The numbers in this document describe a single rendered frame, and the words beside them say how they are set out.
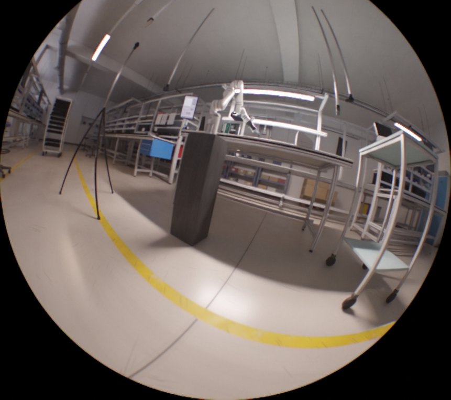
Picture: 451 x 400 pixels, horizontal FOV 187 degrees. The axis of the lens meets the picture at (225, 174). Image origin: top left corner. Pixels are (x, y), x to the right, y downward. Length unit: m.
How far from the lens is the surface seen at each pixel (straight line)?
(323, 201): 4.85
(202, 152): 0.96
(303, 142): 1.37
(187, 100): 3.02
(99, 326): 0.73
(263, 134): 3.51
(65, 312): 0.80
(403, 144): 0.99
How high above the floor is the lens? 0.65
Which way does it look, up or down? 3 degrees down
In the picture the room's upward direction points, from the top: 13 degrees clockwise
